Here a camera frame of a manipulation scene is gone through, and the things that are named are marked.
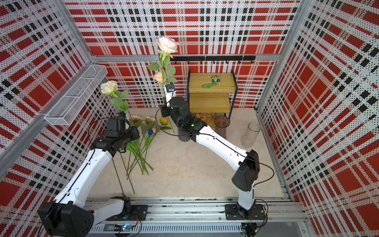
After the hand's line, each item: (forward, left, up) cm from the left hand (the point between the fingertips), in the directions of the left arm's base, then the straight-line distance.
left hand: (139, 130), depth 80 cm
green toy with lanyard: (+28, -44, +12) cm, 53 cm away
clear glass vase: (+3, -65, -10) cm, 66 cm away
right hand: (+6, -18, +19) cm, 26 cm away
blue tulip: (+12, +1, -18) cm, 22 cm away
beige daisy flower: (+22, +5, -17) cm, 29 cm away
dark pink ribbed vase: (+9, -47, -5) cm, 48 cm away
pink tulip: (+15, 0, -20) cm, 25 cm away
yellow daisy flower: (+21, -8, -18) cm, 29 cm away
